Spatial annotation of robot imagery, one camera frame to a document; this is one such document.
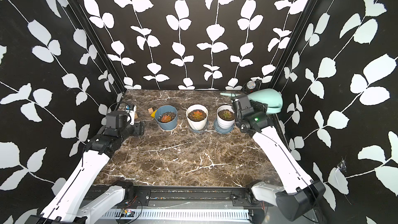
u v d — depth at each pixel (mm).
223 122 929
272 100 740
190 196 751
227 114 951
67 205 387
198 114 953
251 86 900
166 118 930
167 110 982
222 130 982
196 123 925
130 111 634
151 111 1047
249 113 533
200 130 980
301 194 369
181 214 701
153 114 1057
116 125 546
